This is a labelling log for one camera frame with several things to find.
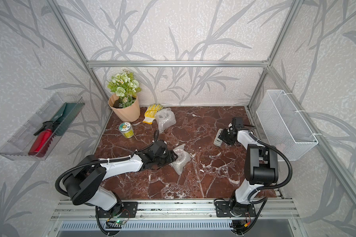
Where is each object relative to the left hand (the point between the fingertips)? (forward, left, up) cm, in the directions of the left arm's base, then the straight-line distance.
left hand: (175, 158), depth 87 cm
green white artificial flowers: (+40, +34, +21) cm, 57 cm away
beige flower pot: (+29, +32, +8) cm, 44 cm away
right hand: (+15, -28, +2) cm, 32 cm away
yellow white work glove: (+38, +22, -2) cm, 44 cm away
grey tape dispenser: (+12, -27, -1) cm, 30 cm away
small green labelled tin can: (+19, +33, +3) cm, 38 cm away
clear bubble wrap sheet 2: (+26, +8, +5) cm, 28 cm away
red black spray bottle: (-5, +52, +31) cm, 61 cm away
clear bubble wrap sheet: (-1, -5, +4) cm, 6 cm away
